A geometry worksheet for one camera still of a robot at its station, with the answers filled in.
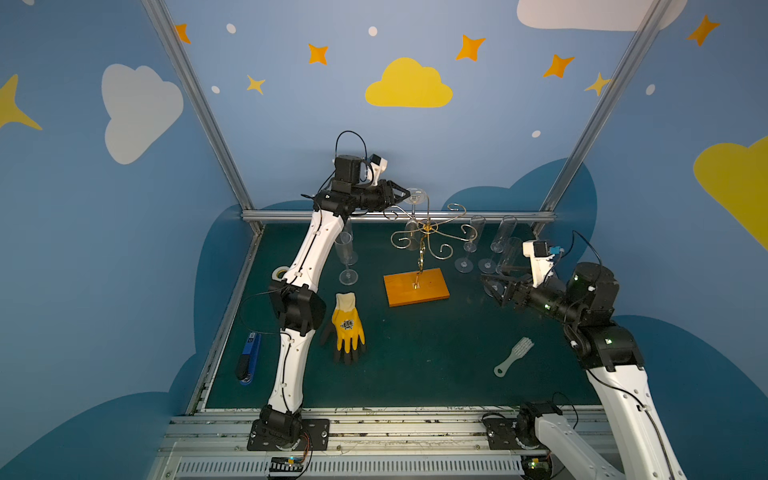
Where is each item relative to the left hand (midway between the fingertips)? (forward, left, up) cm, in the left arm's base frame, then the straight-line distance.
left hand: (409, 191), depth 82 cm
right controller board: (-60, -33, -38) cm, 78 cm away
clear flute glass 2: (+2, -24, -36) cm, 43 cm away
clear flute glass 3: (+2, -32, -36) cm, 48 cm away
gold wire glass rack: (-10, -7, -33) cm, 35 cm away
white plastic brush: (-32, -34, -34) cm, 58 cm away
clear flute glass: (-6, +19, -19) cm, 28 cm away
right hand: (-26, -20, -1) cm, 33 cm away
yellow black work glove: (-27, +18, -33) cm, 46 cm away
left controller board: (-61, +29, -38) cm, 77 cm away
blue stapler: (-38, +44, -31) cm, 66 cm away
